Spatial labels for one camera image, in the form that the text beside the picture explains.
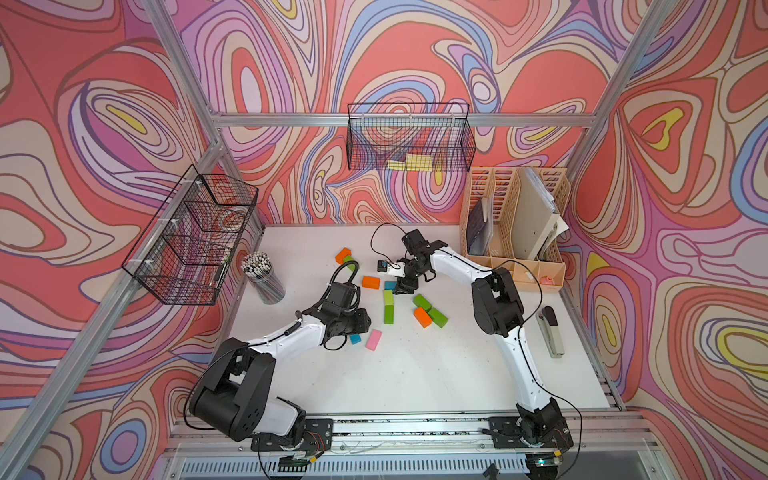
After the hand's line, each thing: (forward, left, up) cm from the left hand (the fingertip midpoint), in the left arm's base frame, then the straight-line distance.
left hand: (370, 322), depth 89 cm
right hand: (+17, -10, -4) cm, 20 cm away
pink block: (-4, -1, -5) cm, 6 cm away
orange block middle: (+16, 0, -2) cm, 17 cm away
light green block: (+11, -6, -3) cm, 13 cm away
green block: (+26, +9, -2) cm, 28 cm away
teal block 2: (+14, -6, -1) cm, 15 cm away
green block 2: (+5, -6, -4) cm, 8 cm away
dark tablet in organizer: (+30, -37, +10) cm, 49 cm away
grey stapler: (0, -54, 0) cm, 54 cm away
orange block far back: (+28, +11, -1) cm, 30 cm away
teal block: (-3, +5, -4) cm, 7 cm away
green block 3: (+9, -17, -3) cm, 19 cm away
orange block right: (+3, -16, -3) cm, 17 cm away
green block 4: (+3, -21, -3) cm, 22 cm away
